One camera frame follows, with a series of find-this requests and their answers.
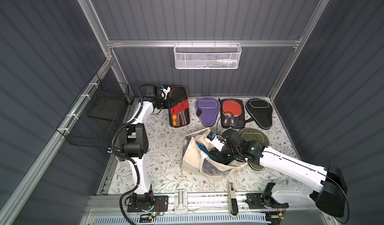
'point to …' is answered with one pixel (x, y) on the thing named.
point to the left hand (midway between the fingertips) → (178, 103)
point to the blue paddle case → (205, 150)
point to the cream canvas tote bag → (194, 160)
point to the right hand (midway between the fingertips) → (212, 151)
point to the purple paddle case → (207, 108)
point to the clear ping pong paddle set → (232, 113)
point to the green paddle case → (249, 134)
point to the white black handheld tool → (233, 201)
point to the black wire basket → (90, 122)
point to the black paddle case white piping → (260, 110)
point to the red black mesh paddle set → (179, 112)
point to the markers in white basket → (220, 63)
